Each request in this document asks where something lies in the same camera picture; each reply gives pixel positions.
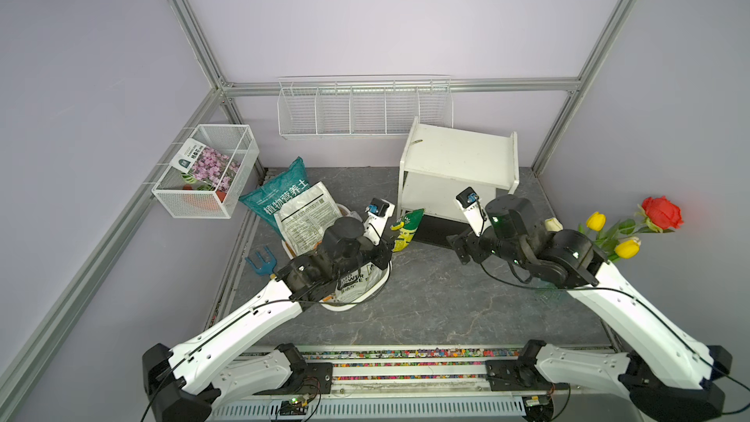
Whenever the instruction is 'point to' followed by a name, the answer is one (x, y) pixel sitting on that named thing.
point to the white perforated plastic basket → (366, 299)
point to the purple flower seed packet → (206, 164)
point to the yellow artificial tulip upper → (596, 222)
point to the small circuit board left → (293, 406)
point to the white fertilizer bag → (303, 223)
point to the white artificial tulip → (553, 225)
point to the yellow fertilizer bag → (408, 224)
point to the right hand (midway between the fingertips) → (465, 224)
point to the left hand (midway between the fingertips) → (397, 234)
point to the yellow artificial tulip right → (629, 248)
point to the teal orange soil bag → (269, 198)
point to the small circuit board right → (538, 407)
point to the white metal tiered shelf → (438, 164)
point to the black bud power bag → (354, 284)
